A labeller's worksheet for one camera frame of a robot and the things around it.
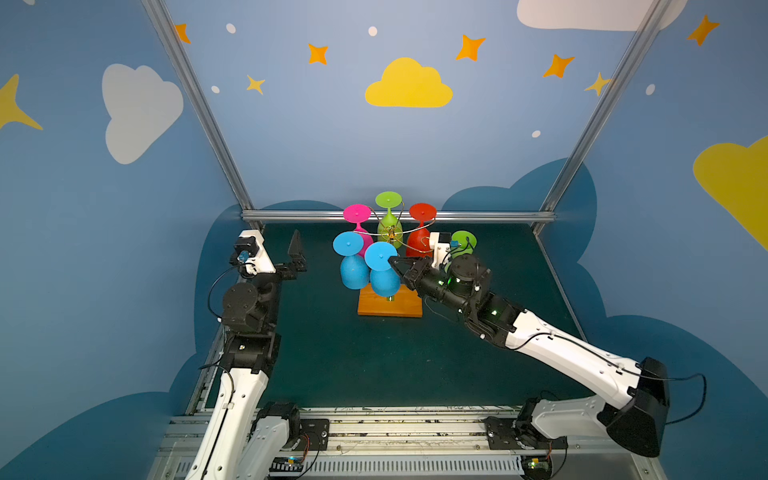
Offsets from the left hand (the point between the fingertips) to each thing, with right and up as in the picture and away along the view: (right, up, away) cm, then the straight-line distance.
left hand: (270, 234), depth 63 cm
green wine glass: (+26, +3, +23) cm, 35 cm away
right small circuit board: (+63, -57, +10) cm, 86 cm away
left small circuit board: (0, -57, +10) cm, 58 cm away
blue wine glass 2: (+25, -11, +10) cm, 29 cm away
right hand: (+26, -5, +1) cm, 27 cm away
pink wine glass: (+17, +6, +15) cm, 24 cm away
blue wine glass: (+17, -9, +14) cm, 23 cm away
